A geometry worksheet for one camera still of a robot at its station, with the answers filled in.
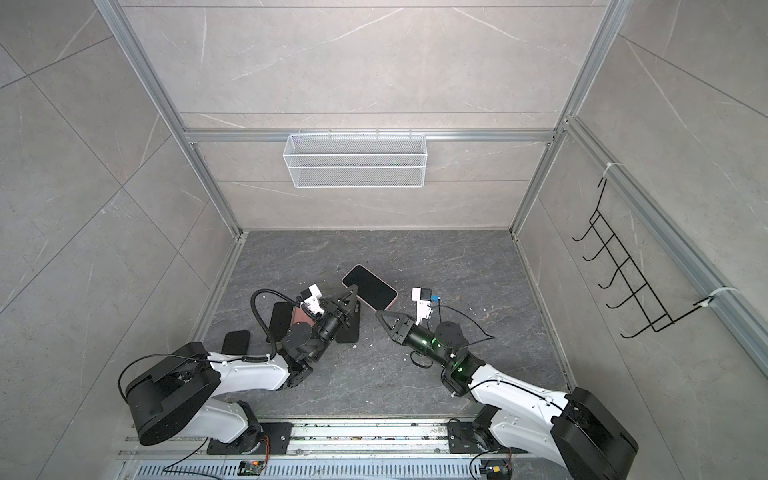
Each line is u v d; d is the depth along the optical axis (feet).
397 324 2.20
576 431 1.35
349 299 2.46
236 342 2.98
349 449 2.39
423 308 2.26
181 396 1.40
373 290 2.45
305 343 1.96
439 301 2.28
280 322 3.02
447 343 1.88
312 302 2.40
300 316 3.13
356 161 3.31
